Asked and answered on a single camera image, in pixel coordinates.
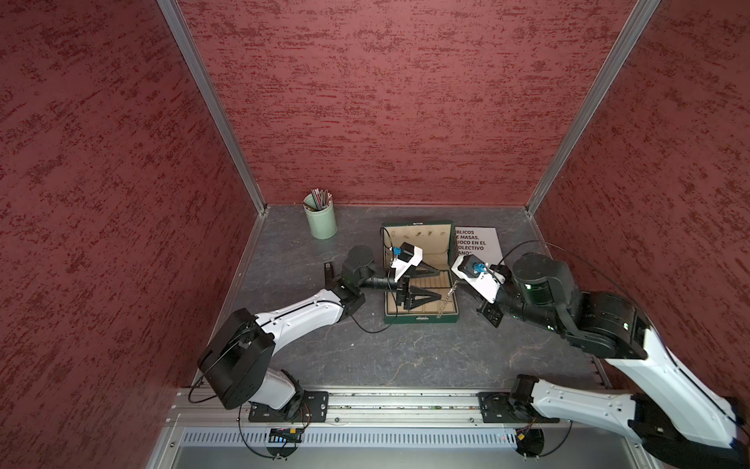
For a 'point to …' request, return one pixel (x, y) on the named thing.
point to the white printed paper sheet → (481, 241)
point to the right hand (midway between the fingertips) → (462, 288)
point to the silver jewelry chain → (449, 293)
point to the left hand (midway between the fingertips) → (436, 288)
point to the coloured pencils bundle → (320, 198)
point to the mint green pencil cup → (322, 222)
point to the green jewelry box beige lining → (437, 241)
